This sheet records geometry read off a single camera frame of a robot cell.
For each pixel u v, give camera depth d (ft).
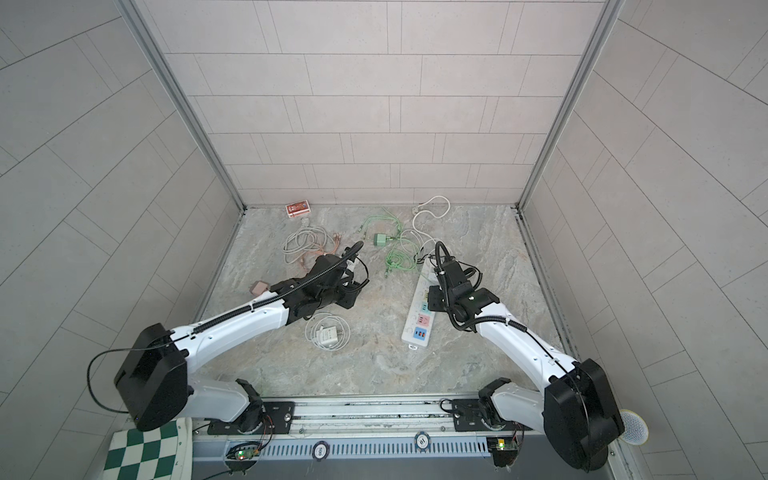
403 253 3.35
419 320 2.78
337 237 3.48
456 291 2.06
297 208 3.76
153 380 1.30
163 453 2.15
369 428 2.32
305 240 3.45
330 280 2.10
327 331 2.72
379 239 3.44
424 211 3.62
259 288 2.99
